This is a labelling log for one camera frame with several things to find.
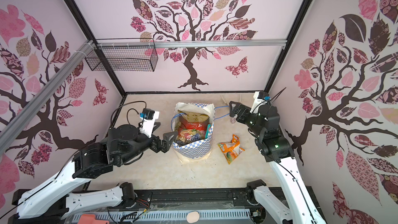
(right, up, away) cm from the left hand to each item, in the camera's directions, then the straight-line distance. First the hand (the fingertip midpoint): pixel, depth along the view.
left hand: (168, 131), depth 59 cm
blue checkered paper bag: (+11, -11, +11) cm, 19 cm away
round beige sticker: (+9, -40, +9) cm, 42 cm away
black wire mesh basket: (-34, +43, +36) cm, 65 cm away
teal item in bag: (+16, -1, +24) cm, 29 cm away
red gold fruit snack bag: (+7, -1, +24) cm, 25 cm away
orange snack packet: (+30, -14, +25) cm, 41 cm away
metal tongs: (+29, +15, +54) cm, 63 cm away
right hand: (+29, +11, +7) cm, 32 cm away
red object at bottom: (-36, -39, +7) cm, 54 cm away
